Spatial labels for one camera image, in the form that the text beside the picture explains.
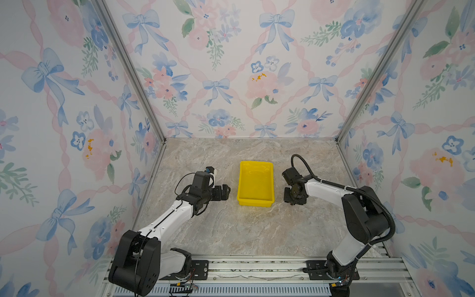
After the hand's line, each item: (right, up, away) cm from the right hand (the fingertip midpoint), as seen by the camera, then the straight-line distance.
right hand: (289, 198), depth 94 cm
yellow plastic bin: (-16, +6, +6) cm, 18 cm away
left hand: (-33, +7, -8) cm, 35 cm away
